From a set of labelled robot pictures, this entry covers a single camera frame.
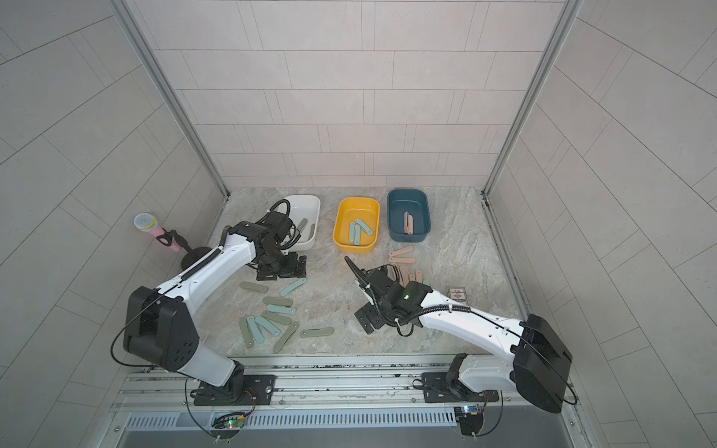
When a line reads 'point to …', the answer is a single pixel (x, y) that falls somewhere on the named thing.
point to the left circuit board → (233, 421)
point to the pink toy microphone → (147, 222)
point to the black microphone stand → (165, 238)
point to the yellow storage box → (348, 210)
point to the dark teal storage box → (415, 202)
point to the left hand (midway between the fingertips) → (299, 272)
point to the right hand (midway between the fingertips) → (372, 312)
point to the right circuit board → (470, 418)
